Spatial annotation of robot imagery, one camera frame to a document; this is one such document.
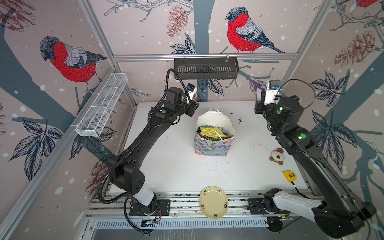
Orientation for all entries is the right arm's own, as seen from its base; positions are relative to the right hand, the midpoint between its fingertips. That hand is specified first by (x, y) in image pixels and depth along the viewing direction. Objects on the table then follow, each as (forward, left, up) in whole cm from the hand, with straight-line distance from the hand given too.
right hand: (260, 93), depth 62 cm
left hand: (+6, +28, -11) cm, 31 cm away
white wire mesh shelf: (-8, +79, -12) cm, 80 cm away
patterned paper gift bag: (+5, +18, -22) cm, 29 cm away
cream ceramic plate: (-34, +19, -45) cm, 59 cm away
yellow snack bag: (-3, +23, -24) cm, 34 cm away
